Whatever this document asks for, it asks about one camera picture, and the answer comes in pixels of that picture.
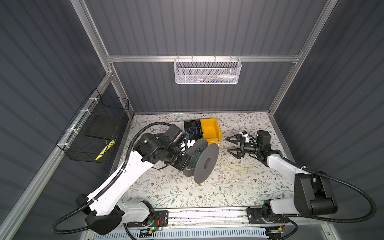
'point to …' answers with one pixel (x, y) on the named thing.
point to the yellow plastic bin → (211, 130)
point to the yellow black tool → (107, 148)
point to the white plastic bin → (179, 124)
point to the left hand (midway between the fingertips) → (188, 163)
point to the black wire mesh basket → (94, 128)
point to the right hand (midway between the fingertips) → (228, 146)
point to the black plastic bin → (188, 123)
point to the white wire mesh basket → (204, 71)
